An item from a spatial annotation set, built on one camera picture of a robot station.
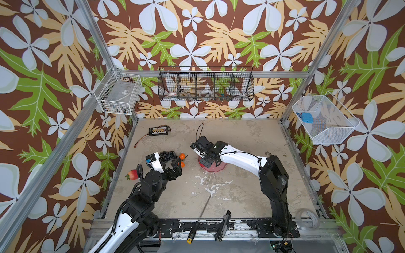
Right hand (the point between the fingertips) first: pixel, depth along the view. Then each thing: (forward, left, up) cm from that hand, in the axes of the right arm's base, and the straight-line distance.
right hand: (205, 157), depth 90 cm
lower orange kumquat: (-1, +14, -6) cm, 15 cm away
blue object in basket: (+14, -57, +18) cm, 61 cm away
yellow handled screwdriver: (-33, +5, -7) cm, 34 cm away
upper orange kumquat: (+5, +14, -6) cm, 16 cm away
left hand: (-9, +15, +14) cm, 23 cm away
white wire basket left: (+26, +47, +27) cm, 60 cm away
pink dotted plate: (-3, -6, -7) cm, 9 cm away
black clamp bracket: (-34, -8, -7) cm, 36 cm away
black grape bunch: (+4, +25, -4) cm, 25 cm away
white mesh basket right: (+10, -64, +19) cm, 68 cm away
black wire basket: (+40, +1, +23) cm, 47 cm away
